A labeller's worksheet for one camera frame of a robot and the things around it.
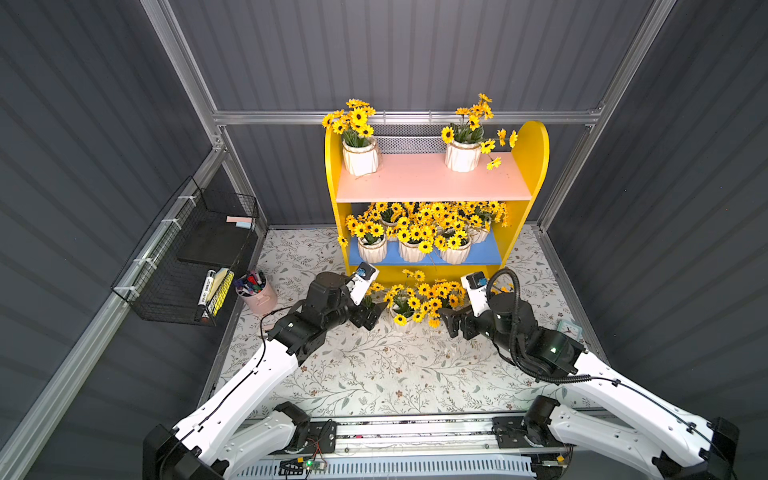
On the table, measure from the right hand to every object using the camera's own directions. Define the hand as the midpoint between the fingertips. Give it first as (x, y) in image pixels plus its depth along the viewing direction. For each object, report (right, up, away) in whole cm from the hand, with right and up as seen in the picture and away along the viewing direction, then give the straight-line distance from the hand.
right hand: (459, 303), depth 73 cm
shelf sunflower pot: (-12, -1, +13) cm, 18 cm away
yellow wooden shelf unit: (-10, +23, +8) cm, 26 cm away
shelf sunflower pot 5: (0, +15, +6) cm, 16 cm away
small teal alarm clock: (+37, -11, +17) cm, 42 cm away
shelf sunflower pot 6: (+11, +24, +18) cm, 32 cm away
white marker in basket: (-60, +4, -3) cm, 60 cm away
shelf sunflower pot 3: (-22, +15, +14) cm, 30 cm away
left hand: (-22, +3, +1) cm, 22 cm away
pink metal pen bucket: (-58, +2, +15) cm, 60 cm away
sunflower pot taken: (-21, +1, +14) cm, 25 cm away
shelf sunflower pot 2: (-3, 0, +12) cm, 12 cm away
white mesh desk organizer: (-10, +51, +26) cm, 58 cm away
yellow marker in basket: (-56, +6, -2) cm, 56 cm away
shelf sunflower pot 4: (-12, +17, +7) cm, 22 cm away
